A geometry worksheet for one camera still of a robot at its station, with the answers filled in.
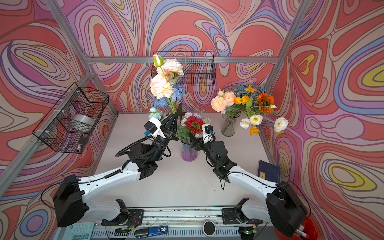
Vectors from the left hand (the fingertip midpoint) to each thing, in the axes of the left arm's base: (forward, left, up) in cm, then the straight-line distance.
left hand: (176, 112), depth 56 cm
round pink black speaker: (-33, -14, -41) cm, 54 cm away
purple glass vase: (+4, -4, -39) cm, 40 cm away
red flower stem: (+4, -6, -12) cm, 14 cm away
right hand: (+7, -8, -23) cm, 25 cm away
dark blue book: (-5, -52, -46) cm, 69 cm away
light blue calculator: (-33, +48, -44) cm, 73 cm away
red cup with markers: (-34, -52, -34) cm, 71 cm away
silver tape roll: (+6, +46, -13) cm, 49 cm away
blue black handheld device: (-34, +13, -42) cm, 56 cm away
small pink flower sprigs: (+11, -4, -12) cm, 17 cm away
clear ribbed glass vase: (+27, -32, -41) cm, 59 cm away
